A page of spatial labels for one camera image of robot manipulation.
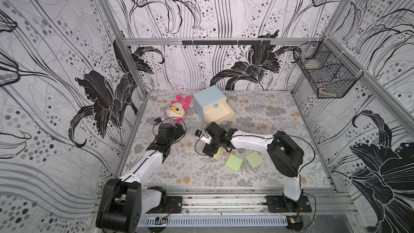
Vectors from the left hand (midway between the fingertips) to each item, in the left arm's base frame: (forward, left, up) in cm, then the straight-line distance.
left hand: (179, 131), depth 89 cm
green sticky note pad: (-14, -31, -8) cm, 35 cm away
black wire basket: (+28, -83, +23) cm, 91 cm away
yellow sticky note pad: (-12, -21, -5) cm, 25 cm away
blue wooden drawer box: (+15, -17, +6) cm, 24 cm away
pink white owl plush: (+16, +5, -1) cm, 17 cm away
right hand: (-3, -17, -6) cm, 19 cm away
